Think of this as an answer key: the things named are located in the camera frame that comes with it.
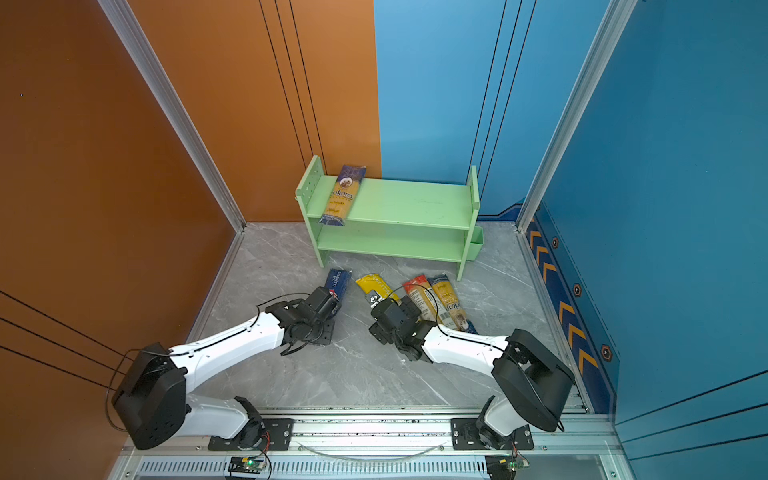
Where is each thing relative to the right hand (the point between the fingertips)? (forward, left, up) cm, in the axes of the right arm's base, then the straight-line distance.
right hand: (389, 312), depth 87 cm
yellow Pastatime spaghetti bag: (+14, +5, -5) cm, 16 cm away
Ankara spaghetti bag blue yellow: (+26, +13, +23) cm, 38 cm away
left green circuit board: (-36, +34, -8) cm, 50 cm away
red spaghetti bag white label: (+10, -10, -4) cm, 15 cm away
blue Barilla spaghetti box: (+10, +16, +1) cm, 20 cm away
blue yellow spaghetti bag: (+7, -19, -4) cm, 21 cm away
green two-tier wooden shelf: (+19, -2, +20) cm, 27 cm away
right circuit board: (-36, -28, -9) cm, 46 cm away
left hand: (-4, +18, -1) cm, 19 cm away
